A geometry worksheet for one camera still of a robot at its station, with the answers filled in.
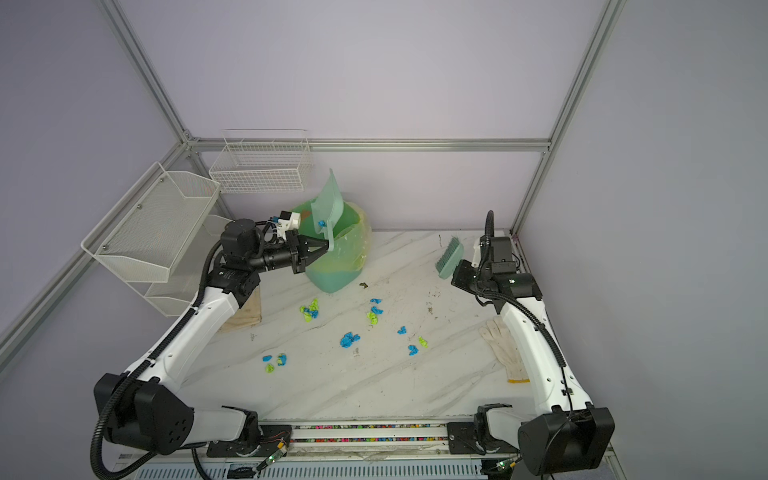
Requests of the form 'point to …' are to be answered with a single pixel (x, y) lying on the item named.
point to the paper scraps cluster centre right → (413, 350)
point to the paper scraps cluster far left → (281, 361)
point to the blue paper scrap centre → (348, 338)
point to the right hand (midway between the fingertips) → (453, 271)
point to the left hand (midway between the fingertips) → (331, 245)
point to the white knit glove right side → (507, 350)
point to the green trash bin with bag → (351, 238)
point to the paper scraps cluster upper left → (311, 311)
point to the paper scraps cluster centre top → (375, 311)
